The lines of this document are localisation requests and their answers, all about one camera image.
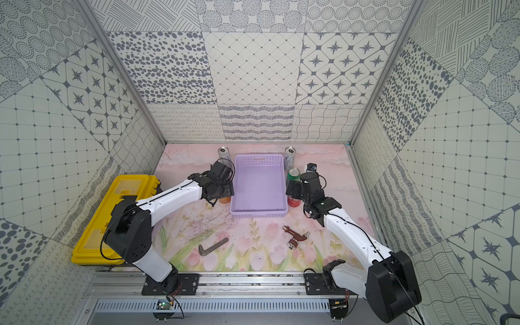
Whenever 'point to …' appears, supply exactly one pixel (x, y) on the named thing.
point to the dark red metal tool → (293, 242)
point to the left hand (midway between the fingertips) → (226, 187)
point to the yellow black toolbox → (88, 251)
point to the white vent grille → (215, 306)
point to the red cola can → (293, 202)
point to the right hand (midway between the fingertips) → (300, 186)
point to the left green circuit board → (163, 304)
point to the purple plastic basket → (259, 186)
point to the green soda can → (293, 174)
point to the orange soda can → (225, 200)
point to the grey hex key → (202, 251)
